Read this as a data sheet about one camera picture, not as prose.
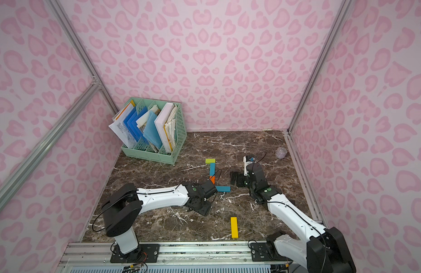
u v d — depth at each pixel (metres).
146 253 0.72
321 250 0.39
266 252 0.72
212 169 1.01
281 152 1.06
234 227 0.80
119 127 0.93
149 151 1.03
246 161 0.75
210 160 1.04
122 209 0.49
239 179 0.74
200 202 0.64
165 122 0.89
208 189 0.68
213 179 0.96
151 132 0.91
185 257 0.72
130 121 0.95
